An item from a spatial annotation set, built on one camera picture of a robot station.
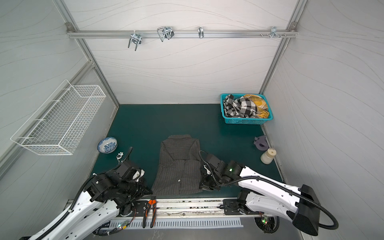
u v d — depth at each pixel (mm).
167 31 761
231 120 1041
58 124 678
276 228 687
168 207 749
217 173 571
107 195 492
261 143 966
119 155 908
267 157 840
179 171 835
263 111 1032
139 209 733
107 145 955
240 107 1028
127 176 567
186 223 703
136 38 790
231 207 726
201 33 782
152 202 748
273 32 765
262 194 485
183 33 782
